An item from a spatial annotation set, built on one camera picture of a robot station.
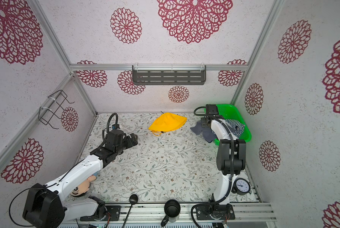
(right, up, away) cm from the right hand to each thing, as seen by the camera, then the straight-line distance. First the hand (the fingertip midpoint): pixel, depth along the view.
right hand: (209, 119), depth 97 cm
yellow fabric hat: (-29, -1, +15) cm, 33 cm away
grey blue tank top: (-1, -9, +2) cm, 10 cm away
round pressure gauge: (+13, -39, -17) cm, 44 cm away
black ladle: (-47, -45, -19) cm, 68 cm away
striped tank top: (+18, -6, -2) cm, 19 cm away
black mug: (-26, -48, -22) cm, 59 cm away
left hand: (-50, -12, -12) cm, 53 cm away
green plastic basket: (+20, +7, +15) cm, 26 cm away
